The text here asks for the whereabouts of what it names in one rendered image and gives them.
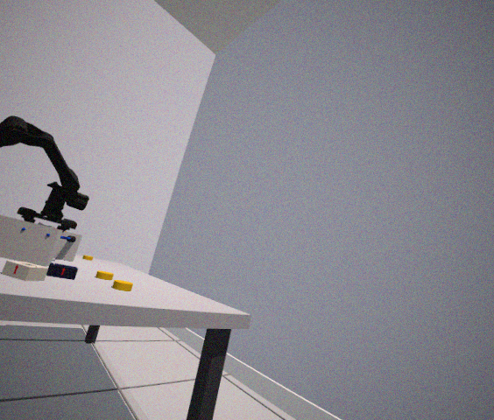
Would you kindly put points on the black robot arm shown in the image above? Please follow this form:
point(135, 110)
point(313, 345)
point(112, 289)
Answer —
point(14, 130)

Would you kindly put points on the beige block with red arrow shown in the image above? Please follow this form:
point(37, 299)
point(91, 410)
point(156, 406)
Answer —
point(25, 271)

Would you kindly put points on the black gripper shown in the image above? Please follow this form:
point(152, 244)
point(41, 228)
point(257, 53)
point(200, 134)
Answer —
point(52, 209)

